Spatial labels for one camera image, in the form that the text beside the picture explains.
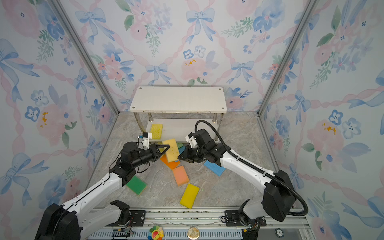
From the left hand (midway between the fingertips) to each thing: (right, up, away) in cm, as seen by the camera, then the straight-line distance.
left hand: (170, 146), depth 74 cm
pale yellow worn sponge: (+1, -3, +1) cm, 4 cm away
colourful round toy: (-6, -40, -5) cm, 40 cm away
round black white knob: (+52, -41, -4) cm, 66 cm away
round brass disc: (+12, -40, -4) cm, 42 cm away
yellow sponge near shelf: (-4, -1, -2) cm, 5 cm away
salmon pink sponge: (+5, -19, +12) cm, 23 cm away
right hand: (+4, -5, 0) cm, 7 cm away
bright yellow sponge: (-13, +8, +26) cm, 30 cm away
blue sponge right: (+25, -15, +16) cm, 33 cm away
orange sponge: (-1, -14, +17) cm, 22 cm away
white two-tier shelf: (-5, +21, +47) cm, 51 cm away
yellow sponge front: (+10, -27, +6) cm, 30 cm away
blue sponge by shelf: (+6, -2, +1) cm, 6 cm away
